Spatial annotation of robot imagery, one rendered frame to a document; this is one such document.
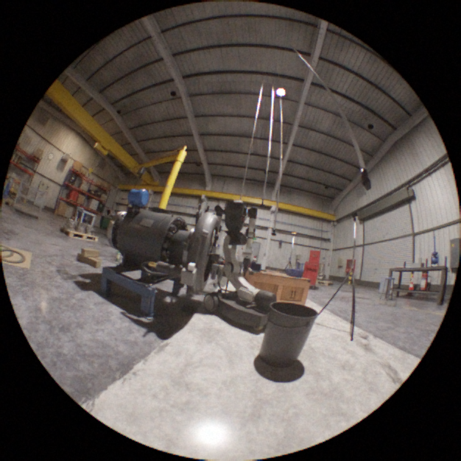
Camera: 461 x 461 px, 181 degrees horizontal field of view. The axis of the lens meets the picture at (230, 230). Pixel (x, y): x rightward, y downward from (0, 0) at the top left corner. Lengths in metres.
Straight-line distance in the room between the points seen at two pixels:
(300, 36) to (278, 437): 8.28
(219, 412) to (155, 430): 0.25
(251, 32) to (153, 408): 8.32
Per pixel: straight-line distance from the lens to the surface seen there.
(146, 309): 1.23
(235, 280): 1.60
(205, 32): 8.09
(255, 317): 1.31
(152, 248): 1.25
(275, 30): 7.61
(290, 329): 0.85
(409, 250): 8.79
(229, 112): 9.53
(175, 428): 0.66
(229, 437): 0.67
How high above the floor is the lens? 0.62
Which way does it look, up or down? 10 degrees up
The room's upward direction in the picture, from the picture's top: 12 degrees clockwise
